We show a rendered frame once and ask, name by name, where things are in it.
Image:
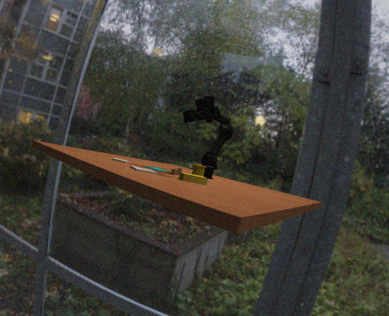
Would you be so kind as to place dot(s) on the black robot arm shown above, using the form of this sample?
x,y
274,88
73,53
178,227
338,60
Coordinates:
x,y
210,157

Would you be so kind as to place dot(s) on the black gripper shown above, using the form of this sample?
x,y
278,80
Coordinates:
x,y
200,114

